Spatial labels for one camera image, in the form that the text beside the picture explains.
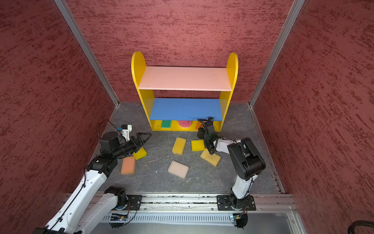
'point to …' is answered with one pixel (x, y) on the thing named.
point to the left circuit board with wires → (117, 220)
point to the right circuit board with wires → (241, 219)
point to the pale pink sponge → (178, 169)
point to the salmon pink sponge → (128, 165)
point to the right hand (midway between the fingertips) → (201, 132)
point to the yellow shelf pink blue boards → (177, 98)
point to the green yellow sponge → (166, 124)
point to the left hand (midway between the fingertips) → (149, 140)
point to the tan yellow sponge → (213, 159)
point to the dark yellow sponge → (179, 146)
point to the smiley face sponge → (185, 124)
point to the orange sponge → (198, 125)
